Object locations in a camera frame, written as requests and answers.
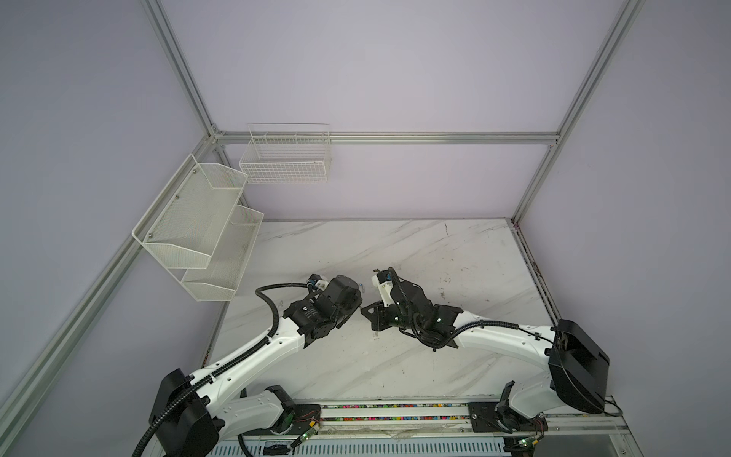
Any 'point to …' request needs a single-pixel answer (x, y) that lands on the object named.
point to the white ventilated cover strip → (379, 447)
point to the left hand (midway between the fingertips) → (357, 297)
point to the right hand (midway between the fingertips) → (359, 312)
